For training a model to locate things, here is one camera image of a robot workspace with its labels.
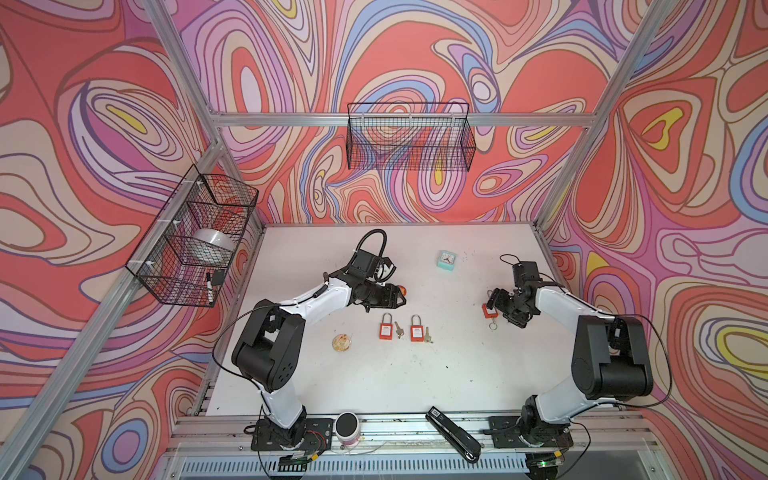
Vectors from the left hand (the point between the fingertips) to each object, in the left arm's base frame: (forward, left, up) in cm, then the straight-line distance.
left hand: (402, 299), depth 88 cm
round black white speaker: (-33, +14, -4) cm, 36 cm away
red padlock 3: (-6, -4, -8) cm, 11 cm away
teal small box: (+21, -17, -7) cm, 28 cm away
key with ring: (-8, -8, -9) cm, 14 cm away
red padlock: (-1, -28, -7) cm, 29 cm away
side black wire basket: (+1, +54, +21) cm, 58 cm away
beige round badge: (-10, +18, -8) cm, 22 cm away
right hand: (-1, -31, -8) cm, 32 cm away
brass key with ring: (-6, +1, -9) cm, 11 cm away
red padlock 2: (-6, +5, -8) cm, 11 cm away
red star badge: (+9, -1, -9) cm, 13 cm away
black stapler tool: (-35, -12, -5) cm, 38 cm away
